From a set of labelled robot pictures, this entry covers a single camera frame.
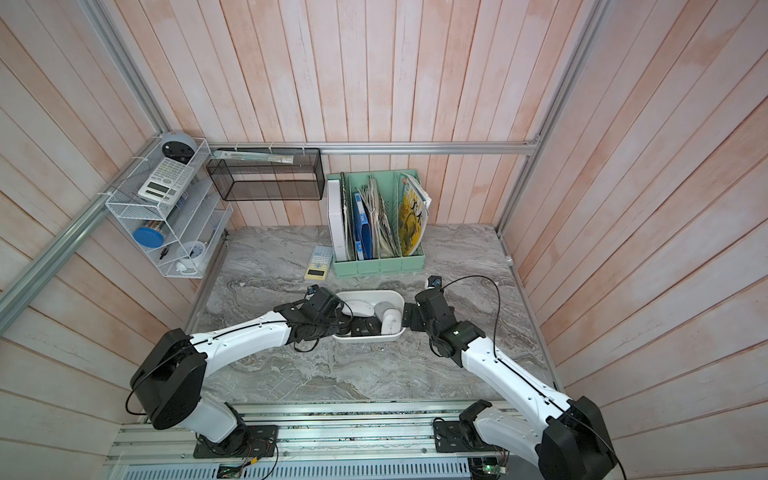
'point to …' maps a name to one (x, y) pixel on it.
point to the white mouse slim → (391, 321)
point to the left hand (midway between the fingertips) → (332, 328)
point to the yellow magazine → (414, 208)
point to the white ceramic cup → (190, 253)
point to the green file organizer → (414, 262)
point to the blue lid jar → (152, 234)
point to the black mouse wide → (365, 326)
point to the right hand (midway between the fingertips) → (419, 306)
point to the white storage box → (374, 297)
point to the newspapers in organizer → (385, 242)
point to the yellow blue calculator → (318, 263)
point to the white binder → (337, 219)
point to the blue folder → (362, 230)
